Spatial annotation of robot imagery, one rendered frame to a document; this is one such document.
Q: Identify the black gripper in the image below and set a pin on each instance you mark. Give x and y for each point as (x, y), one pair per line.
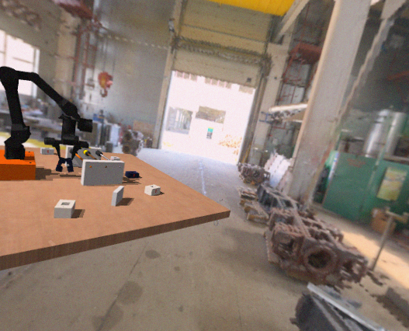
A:
(77, 146)

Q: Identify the small white square block with hole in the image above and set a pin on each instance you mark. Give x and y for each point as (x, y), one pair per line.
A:
(64, 209)

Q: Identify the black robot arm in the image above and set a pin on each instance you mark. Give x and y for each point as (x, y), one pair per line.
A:
(14, 148)

